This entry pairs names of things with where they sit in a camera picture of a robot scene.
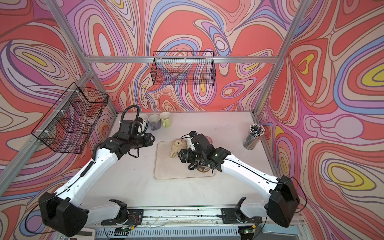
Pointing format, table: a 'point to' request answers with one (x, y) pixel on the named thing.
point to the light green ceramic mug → (166, 119)
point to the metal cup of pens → (256, 131)
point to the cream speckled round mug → (176, 146)
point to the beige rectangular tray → (165, 167)
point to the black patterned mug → (199, 166)
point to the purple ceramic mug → (155, 122)
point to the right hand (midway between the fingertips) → (186, 157)
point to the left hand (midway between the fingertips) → (155, 138)
